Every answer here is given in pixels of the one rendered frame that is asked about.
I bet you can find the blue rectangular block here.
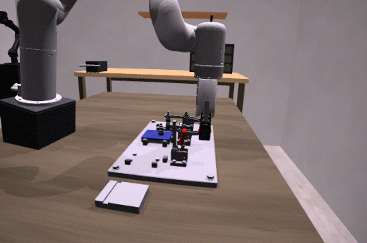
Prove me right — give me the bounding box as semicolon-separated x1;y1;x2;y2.
141;129;172;145

